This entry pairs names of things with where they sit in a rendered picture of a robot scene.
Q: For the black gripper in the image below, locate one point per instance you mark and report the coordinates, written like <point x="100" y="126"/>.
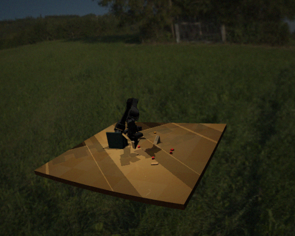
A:
<point x="132" y="135"/>

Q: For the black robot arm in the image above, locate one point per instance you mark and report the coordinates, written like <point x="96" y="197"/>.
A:
<point x="130" y="115"/>

